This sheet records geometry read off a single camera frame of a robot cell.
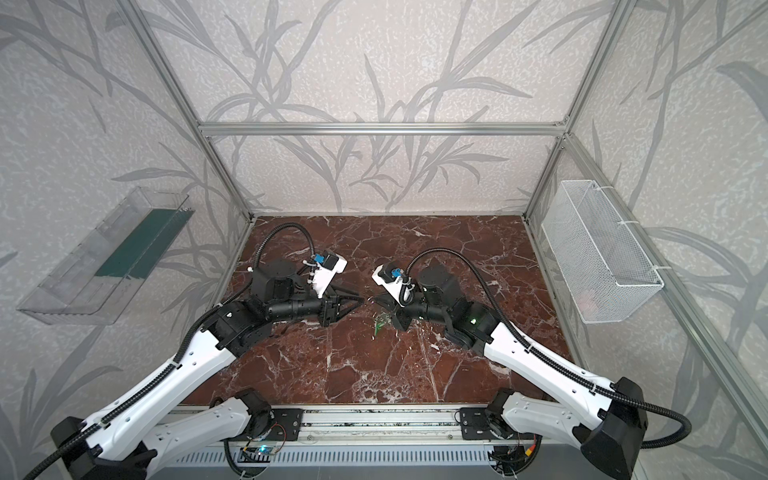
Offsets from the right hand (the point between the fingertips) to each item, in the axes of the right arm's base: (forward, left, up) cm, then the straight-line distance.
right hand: (377, 287), depth 69 cm
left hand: (-3, +3, +2) cm, 4 cm away
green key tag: (0, +2, -23) cm, 23 cm away
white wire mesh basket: (0, -48, +8) cm, 49 cm away
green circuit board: (-30, +29, -28) cm, 50 cm away
